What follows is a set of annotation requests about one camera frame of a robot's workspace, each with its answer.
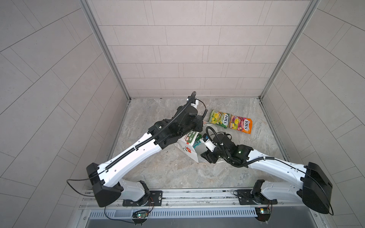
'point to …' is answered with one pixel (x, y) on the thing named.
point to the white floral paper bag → (186, 143)
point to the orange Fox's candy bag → (240, 123)
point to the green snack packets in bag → (197, 142)
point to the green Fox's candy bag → (220, 118)
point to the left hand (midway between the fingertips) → (207, 118)
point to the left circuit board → (140, 214)
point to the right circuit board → (264, 213)
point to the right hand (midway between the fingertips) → (203, 153)
